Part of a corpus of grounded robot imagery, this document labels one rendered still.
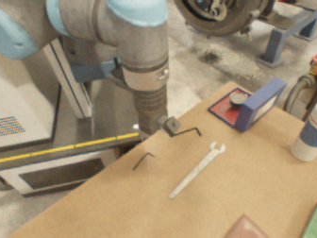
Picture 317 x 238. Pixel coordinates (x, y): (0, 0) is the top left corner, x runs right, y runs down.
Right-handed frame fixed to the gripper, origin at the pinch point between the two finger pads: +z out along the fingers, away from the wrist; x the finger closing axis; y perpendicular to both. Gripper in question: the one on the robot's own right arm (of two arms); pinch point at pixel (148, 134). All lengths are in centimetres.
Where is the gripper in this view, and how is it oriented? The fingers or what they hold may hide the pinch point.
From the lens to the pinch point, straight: 64.0
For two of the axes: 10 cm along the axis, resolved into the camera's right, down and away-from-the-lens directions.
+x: 5.7, -6.4, 5.1
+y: 8.2, 3.9, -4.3
